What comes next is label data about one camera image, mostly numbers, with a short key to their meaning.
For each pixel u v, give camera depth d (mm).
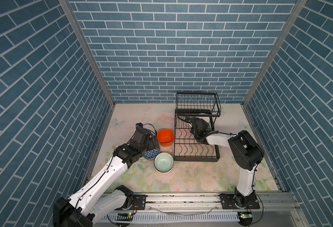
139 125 691
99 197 443
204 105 937
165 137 999
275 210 740
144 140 589
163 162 829
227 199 741
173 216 706
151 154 889
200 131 772
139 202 739
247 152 517
